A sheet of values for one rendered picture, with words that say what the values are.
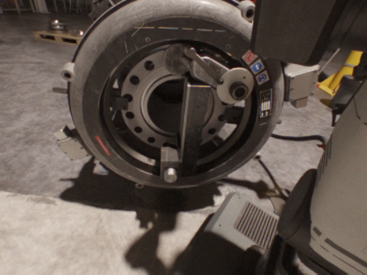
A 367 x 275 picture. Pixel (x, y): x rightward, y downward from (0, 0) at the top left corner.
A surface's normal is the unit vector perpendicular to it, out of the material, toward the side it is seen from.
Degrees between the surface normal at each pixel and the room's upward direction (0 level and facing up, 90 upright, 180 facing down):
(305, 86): 90
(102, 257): 0
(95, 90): 90
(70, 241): 0
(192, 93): 90
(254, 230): 0
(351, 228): 90
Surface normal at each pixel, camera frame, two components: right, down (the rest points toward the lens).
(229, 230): 0.10, -0.82
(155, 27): 0.05, 0.57
